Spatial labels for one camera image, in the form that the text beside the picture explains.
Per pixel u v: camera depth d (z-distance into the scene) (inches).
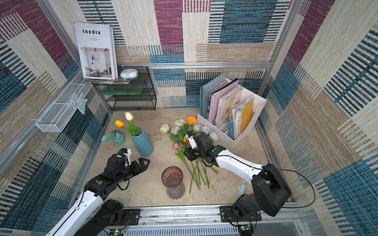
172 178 26.4
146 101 48.1
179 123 42.1
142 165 27.6
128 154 28.7
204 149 25.6
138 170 27.0
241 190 30.8
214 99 34.3
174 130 40.1
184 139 38.9
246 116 36.4
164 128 40.2
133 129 31.4
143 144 32.6
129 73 34.4
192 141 30.0
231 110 38.8
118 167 23.9
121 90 37.3
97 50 30.5
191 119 42.5
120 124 28.7
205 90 35.2
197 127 40.4
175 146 37.9
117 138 37.3
